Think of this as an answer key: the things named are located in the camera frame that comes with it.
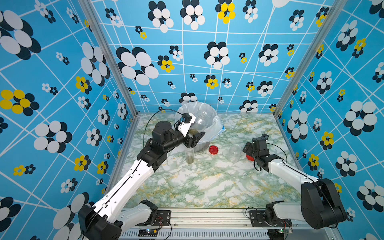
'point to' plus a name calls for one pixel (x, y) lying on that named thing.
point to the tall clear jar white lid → (189, 155)
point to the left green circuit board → (147, 232)
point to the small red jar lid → (213, 150)
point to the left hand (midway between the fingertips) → (200, 125)
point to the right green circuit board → (278, 234)
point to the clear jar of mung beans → (234, 153)
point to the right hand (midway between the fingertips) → (254, 147)
